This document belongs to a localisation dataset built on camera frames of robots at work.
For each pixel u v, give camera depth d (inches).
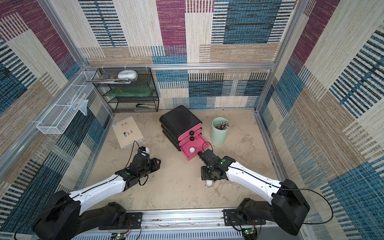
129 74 35.2
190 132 34.9
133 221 28.7
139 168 26.1
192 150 37.0
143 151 31.1
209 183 32.6
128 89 42.0
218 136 38.5
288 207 15.9
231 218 28.9
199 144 38.5
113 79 36.2
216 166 23.1
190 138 36.7
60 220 16.0
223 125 34.8
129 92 37.0
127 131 42.6
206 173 28.7
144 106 43.9
